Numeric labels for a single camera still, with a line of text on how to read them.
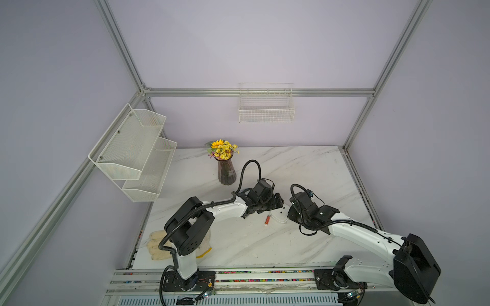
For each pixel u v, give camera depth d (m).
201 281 0.73
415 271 0.40
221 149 0.86
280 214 0.88
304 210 0.64
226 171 0.96
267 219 0.90
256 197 0.70
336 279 0.65
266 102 0.94
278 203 0.80
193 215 0.48
